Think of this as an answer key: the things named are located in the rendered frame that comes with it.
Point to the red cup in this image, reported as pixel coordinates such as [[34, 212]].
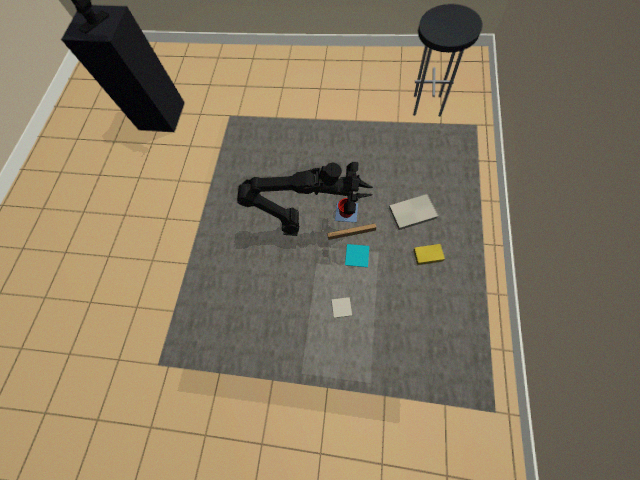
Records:
[[341, 208]]

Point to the yellow rectangular block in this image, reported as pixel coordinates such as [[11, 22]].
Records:
[[429, 254]]

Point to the brown wooden bar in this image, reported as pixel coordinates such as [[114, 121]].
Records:
[[351, 231]]

